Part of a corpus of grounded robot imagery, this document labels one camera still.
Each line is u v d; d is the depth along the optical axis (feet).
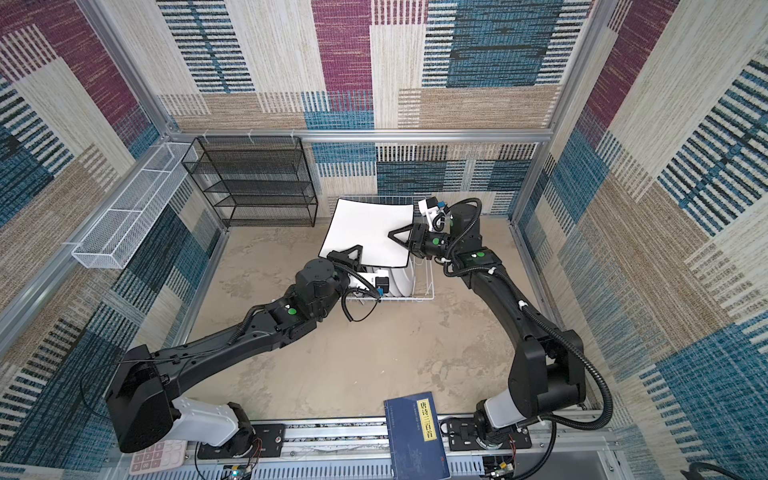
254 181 3.57
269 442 2.41
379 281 2.16
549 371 1.40
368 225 2.56
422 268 2.33
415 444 2.40
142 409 1.29
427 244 2.27
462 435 2.40
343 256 2.17
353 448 2.40
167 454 2.33
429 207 2.39
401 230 2.44
